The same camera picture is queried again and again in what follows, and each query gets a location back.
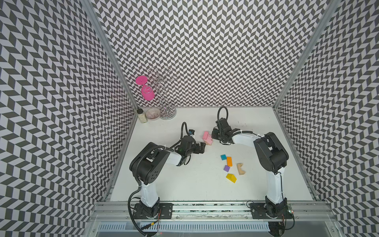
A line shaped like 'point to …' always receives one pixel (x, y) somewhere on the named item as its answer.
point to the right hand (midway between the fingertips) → (212, 136)
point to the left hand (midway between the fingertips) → (199, 143)
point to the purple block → (226, 168)
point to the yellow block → (231, 177)
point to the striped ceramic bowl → (153, 113)
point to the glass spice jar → (141, 117)
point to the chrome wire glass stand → (168, 112)
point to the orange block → (229, 161)
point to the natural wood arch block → (239, 167)
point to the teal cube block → (223, 157)
